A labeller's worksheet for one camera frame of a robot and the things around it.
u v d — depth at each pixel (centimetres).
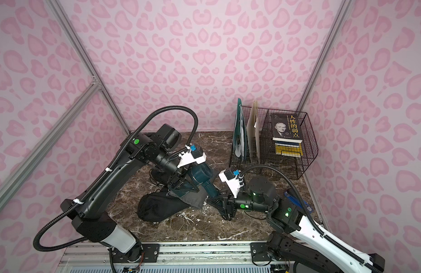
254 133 87
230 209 51
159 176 92
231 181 53
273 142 93
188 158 53
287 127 92
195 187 54
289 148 95
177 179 51
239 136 129
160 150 50
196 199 86
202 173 53
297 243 60
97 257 72
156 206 80
